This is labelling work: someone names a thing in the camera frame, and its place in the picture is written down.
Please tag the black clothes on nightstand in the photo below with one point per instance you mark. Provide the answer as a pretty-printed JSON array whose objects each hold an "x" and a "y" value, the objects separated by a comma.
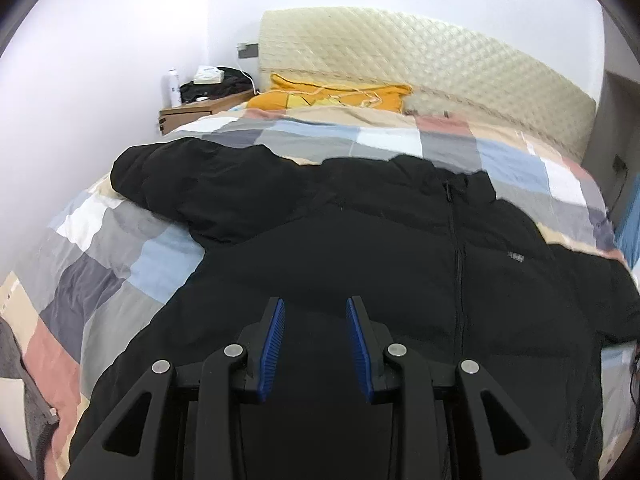
[{"x": 233, "y": 81}]

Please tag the white tissue box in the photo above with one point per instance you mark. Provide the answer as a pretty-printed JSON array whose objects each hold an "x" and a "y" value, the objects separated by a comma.
[{"x": 207, "y": 74}]

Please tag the cream quilted headboard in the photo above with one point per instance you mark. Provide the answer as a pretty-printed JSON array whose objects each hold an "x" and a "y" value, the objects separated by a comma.
[{"x": 449, "y": 69}]

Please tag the white spray bottle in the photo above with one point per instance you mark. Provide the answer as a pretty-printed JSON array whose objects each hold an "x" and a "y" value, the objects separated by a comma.
[{"x": 173, "y": 88}]

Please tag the brown wooden nightstand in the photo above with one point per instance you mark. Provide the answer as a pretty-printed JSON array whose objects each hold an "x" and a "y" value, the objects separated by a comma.
[{"x": 172, "y": 118}]

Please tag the yellow pillow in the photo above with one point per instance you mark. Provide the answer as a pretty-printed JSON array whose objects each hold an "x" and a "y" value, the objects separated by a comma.
[{"x": 287, "y": 94}]

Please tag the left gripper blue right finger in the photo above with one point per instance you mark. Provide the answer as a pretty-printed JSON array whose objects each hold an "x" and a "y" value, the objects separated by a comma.
[{"x": 448, "y": 421}]

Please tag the black puffer jacket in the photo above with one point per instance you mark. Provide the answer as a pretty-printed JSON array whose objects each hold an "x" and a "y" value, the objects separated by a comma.
[{"x": 453, "y": 271}]

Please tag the grey wardrobe cabinet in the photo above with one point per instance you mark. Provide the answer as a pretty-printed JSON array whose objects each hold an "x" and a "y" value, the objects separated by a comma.
[{"x": 616, "y": 127}]

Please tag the black wall plug with cable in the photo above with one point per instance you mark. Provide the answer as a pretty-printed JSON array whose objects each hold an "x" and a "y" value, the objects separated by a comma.
[{"x": 621, "y": 174}]

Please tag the grey wall socket plate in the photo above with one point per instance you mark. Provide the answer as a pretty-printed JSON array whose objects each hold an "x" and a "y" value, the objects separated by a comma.
[{"x": 247, "y": 50}]

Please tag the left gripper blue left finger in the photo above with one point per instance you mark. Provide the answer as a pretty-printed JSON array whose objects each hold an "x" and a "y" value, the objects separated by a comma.
[{"x": 182, "y": 422}]

